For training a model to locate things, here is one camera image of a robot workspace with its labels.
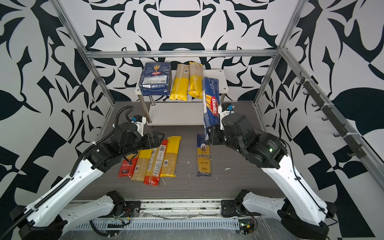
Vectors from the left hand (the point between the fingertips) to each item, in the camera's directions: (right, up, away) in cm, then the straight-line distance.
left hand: (158, 133), depth 69 cm
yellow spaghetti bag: (-13, -19, +16) cm, 28 cm away
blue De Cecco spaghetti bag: (+22, -16, +20) cm, 34 cm away
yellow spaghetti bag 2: (+10, +24, +10) cm, 28 cm away
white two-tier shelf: (+11, +13, +9) cm, 19 cm away
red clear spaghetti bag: (-6, -24, +13) cm, 27 cm away
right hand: (+22, +3, -10) cm, 25 cm away
